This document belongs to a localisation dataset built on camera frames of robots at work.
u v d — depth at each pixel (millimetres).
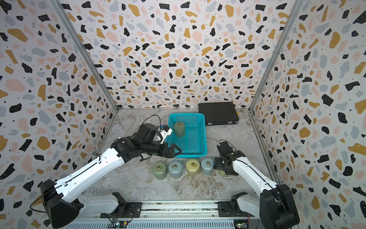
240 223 715
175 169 797
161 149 626
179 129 997
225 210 731
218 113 1146
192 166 800
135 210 734
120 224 704
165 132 654
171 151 615
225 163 615
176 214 731
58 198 379
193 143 1006
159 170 796
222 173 881
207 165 814
